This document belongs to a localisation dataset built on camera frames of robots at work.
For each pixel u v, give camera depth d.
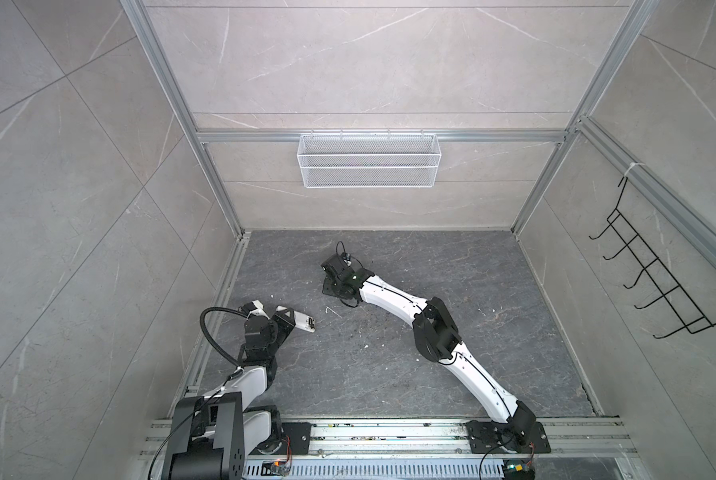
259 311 0.80
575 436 0.76
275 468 0.70
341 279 0.80
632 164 0.70
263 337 0.67
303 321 0.88
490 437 0.73
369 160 1.00
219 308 0.74
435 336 0.64
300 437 0.73
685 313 0.61
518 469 0.70
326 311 0.98
